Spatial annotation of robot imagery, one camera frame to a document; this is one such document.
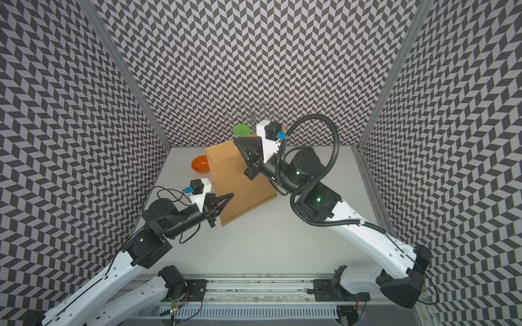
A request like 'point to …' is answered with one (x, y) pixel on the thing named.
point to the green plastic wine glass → (241, 130)
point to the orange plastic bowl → (200, 164)
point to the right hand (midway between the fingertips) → (235, 145)
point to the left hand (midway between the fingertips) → (232, 197)
